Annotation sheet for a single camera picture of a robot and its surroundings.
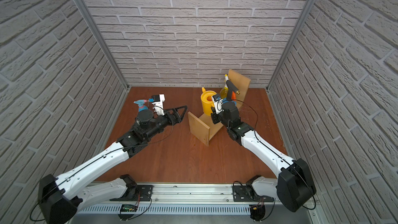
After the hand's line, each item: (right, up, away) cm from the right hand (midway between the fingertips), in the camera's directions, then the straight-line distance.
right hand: (209, 107), depth 80 cm
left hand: (-13, +2, -10) cm, 17 cm away
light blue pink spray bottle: (-41, +2, +10) cm, 42 cm away
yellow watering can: (-1, +2, 0) cm, 3 cm away
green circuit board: (-39, -48, -8) cm, 62 cm away
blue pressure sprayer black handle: (+12, +7, +1) cm, 14 cm away
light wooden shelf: (-3, -10, -6) cm, 12 cm away
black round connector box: (+22, -48, -10) cm, 54 cm away
